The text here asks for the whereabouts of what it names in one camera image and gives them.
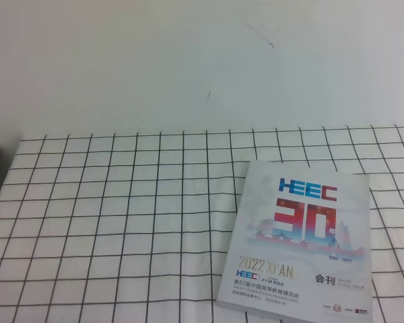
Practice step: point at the white exhibition catalogue book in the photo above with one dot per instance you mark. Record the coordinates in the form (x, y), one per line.
(300, 247)

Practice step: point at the white black-grid tablecloth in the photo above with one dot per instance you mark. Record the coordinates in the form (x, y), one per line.
(135, 228)

